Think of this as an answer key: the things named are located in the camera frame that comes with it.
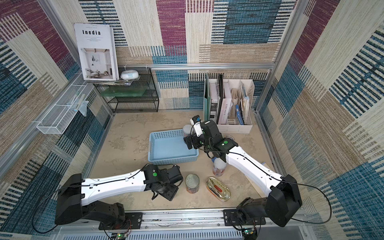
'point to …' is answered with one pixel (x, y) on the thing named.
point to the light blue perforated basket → (168, 147)
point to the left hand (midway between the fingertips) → (171, 192)
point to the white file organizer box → (231, 103)
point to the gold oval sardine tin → (217, 189)
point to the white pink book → (225, 105)
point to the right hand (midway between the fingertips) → (191, 133)
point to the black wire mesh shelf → (149, 101)
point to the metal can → (192, 181)
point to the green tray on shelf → (124, 91)
